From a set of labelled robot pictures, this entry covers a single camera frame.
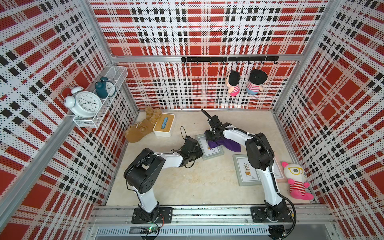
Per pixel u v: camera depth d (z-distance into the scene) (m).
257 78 0.93
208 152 0.96
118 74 0.91
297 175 0.80
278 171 0.88
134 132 0.99
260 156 0.58
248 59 0.88
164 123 1.08
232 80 0.95
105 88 0.71
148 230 0.69
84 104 0.62
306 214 0.75
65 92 0.59
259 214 0.73
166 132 1.02
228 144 0.97
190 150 0.75
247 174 0.86
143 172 0.47
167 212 0.75
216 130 0.80
